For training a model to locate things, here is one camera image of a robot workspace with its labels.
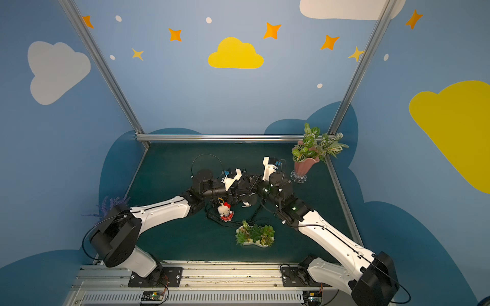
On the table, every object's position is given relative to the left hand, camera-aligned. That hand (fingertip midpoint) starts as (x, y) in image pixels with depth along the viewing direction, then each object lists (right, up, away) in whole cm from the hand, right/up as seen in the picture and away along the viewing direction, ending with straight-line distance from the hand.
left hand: (250, 183), depth 77 cm
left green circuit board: (-37, -43, -5) cm, 57 cm away
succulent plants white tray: (+5, -23, +3) cm, 24 cm away
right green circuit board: (+25, -44, -5) cm, 50 cm away
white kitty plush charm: (-12, -13, +7) cm, 19 cm away
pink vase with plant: (+29, +15, +9) cm, 34 cm away
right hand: (-2, +5, -5) cm, 7 cm away
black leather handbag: (-3, -17, +16) cm, 24 cm away
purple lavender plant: (-55, -9, -6) cm, 56 cm away
